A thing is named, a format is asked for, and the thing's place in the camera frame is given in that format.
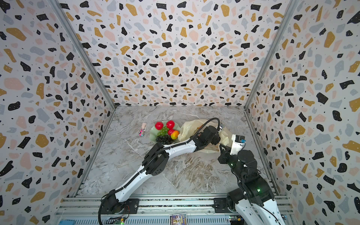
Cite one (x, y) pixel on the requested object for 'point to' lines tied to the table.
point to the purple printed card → (178, 219)
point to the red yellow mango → (174, 134)
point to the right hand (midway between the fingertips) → (220, 145)
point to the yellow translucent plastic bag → (194, 127)
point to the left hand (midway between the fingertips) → (219, 130)
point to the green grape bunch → (164, 131)
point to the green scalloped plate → (153, 133)
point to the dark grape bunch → (165, 139)
